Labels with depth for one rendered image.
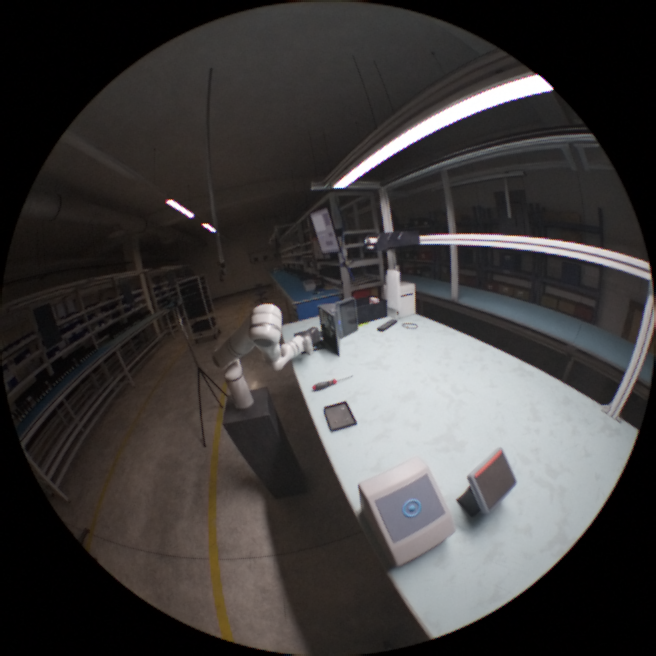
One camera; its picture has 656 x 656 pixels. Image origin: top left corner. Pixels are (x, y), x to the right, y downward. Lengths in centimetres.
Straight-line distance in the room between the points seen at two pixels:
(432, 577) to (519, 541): 20
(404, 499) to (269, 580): 131
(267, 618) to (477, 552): 130
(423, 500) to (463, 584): 24
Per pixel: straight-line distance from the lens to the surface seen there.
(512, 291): 427
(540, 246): 90
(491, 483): 48
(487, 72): 64
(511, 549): 58
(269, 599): 161
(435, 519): 43
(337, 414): 71
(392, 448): 61
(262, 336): 56
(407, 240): 118
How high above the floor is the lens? 150
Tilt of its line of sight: 21 degrees down
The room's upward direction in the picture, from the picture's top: 9 degrees counter-clockwise
